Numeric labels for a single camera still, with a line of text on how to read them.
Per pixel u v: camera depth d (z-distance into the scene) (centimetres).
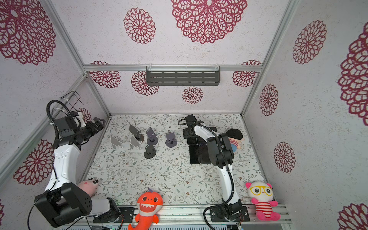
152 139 100
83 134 64
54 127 56
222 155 59
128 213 76
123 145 97
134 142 97
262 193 74
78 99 85
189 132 95
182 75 93
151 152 93
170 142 98
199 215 77
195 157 115
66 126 56
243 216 72
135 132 100
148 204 70
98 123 70
